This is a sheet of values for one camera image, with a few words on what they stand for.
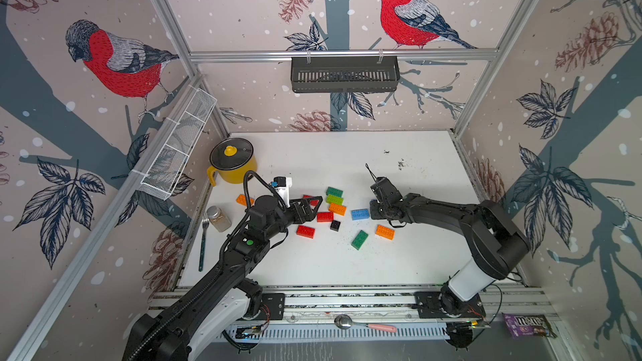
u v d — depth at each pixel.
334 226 0.90
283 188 0.71
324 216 0.92
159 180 0.81
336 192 1.00
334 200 0.96
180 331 0.41
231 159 0.99
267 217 0.59
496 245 0.46
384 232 0.88
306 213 0.68
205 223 0.92
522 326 0.69
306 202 0.68
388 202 0.73
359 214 0.92
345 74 1.04
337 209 0.93
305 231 0.88
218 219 0.84
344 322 0.72
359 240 0.86
